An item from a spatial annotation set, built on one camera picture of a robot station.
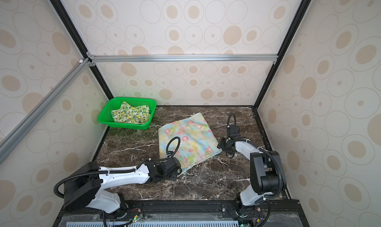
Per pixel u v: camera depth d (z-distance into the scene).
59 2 0.70
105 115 1.06
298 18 0.75
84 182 0.47
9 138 0.52
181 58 1.74
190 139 0.99
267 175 0.45
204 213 0.73
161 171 0.64
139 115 1.12
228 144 0.69
